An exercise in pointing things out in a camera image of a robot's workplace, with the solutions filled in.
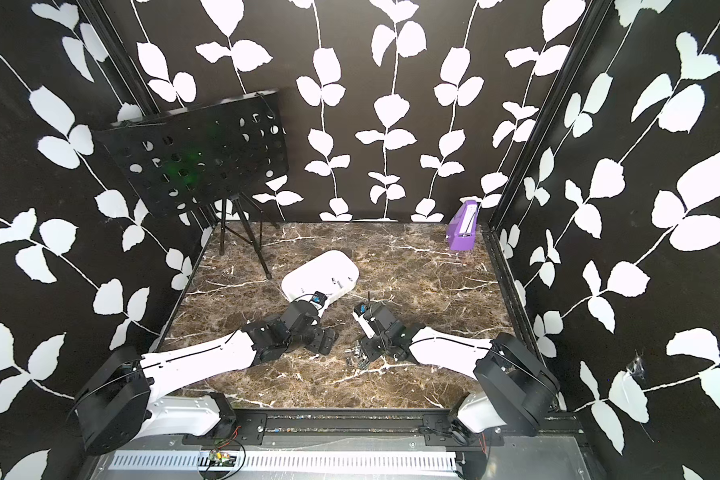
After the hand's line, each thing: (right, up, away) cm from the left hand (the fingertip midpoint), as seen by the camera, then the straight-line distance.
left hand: (328, 326), depth 84 cm
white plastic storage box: (0, +14, +14) cm, 20 cm away
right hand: (+10, -4, +2) cm, 11 cm away
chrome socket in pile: (+10, -11, 0) cm, 15 cm away
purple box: (+46, +30, +23) cm, 59 cm away
